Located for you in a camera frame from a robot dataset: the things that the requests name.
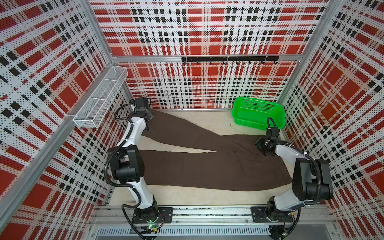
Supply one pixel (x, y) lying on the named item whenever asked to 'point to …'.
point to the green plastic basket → (253, 113)
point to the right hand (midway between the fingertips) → (259, 144)
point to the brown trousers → (236, 163)
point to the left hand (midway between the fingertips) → (146, 115)
